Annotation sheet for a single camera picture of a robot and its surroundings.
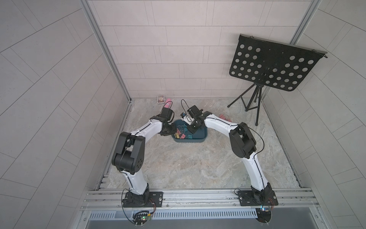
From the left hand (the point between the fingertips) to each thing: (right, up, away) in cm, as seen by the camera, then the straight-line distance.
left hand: (175, 129), depth 95 cm
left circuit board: (-14, -39, -27) cm, 49 cm away
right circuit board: (+45, -37, -28) cm, 65 cm away
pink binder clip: (+34, +8, +10) cm, 36 cm away
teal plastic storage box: (+16, -4, -2) cm, 17 cm away
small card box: (-14, +22, +18) cm, 31 cm away
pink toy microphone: (-8, +18, +17) cm, 26 cm away
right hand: (+9, +1, +4) cm, 10 cm away
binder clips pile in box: (+2, -4, -1) cm, 4 cm away
